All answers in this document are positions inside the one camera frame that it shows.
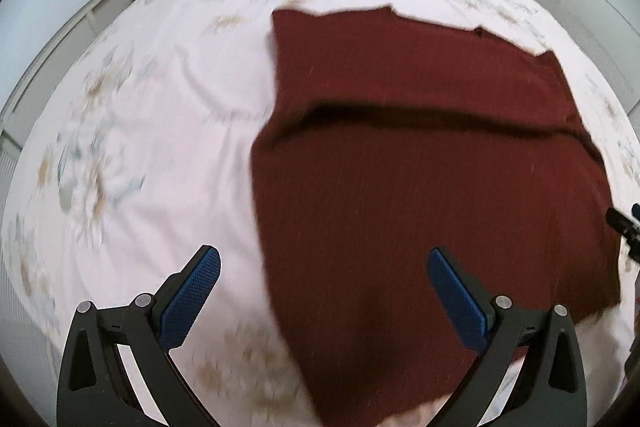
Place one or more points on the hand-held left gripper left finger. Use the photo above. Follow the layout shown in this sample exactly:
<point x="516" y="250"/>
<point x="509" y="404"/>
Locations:
<point x="192" y="292"/>

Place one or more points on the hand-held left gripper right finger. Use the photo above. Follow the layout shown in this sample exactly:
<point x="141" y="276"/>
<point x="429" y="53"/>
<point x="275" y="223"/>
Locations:
<point x="457" y="294"/>

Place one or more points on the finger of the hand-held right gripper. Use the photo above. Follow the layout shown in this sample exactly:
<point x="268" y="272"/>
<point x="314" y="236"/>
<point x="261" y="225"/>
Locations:
<point x="632" y="232"/>

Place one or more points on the dark red knit sweater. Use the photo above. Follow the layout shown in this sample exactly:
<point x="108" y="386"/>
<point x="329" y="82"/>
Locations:
<point x="400" y="182"/>

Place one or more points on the floral white bed blanket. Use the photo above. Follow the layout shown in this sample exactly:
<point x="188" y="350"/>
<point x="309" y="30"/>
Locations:
<point x="175" y="107"/>

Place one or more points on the white slatted wall cabinet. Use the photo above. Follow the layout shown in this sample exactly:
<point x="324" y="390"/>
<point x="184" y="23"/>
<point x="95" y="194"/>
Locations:
<point x="100" y="7"/>

